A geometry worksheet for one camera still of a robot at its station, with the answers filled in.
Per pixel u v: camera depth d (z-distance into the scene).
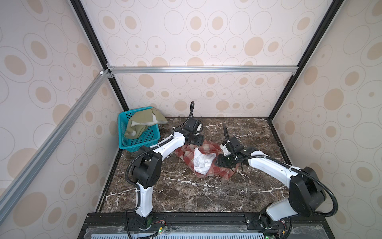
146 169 0.51
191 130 0.73
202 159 0.92
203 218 0.75
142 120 1.01
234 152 0.67
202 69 0.87
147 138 1.06
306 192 0.43
